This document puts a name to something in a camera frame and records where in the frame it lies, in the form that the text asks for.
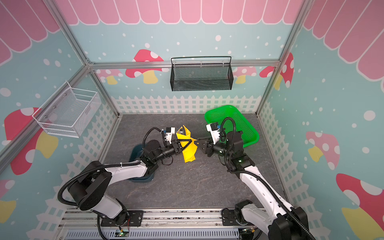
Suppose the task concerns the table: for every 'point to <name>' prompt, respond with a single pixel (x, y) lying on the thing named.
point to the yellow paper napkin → (189, 152)
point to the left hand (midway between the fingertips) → (192, 144)
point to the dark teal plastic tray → (136, 150)
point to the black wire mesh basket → (199, 73)
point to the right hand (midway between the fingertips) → (196, 141)
